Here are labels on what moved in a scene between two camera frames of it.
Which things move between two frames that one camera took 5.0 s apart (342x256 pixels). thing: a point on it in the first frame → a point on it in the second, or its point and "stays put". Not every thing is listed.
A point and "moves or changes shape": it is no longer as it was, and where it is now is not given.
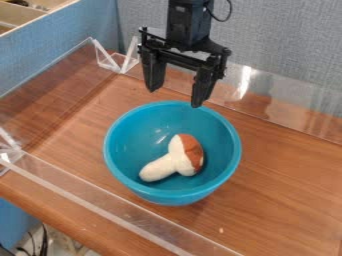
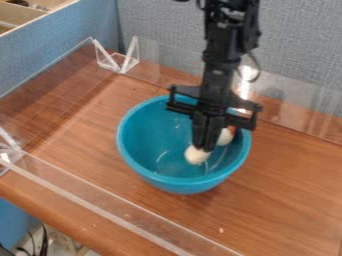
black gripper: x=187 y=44 → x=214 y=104
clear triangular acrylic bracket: x=115 y=61 stays put
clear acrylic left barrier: x=32 y=106 stays put
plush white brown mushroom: x=183 y=160 → x=196 y=156
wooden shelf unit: x=20 y=12 stays put
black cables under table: x=44 y=248 stays put
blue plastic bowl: x=136 y=140 moves or changes shape
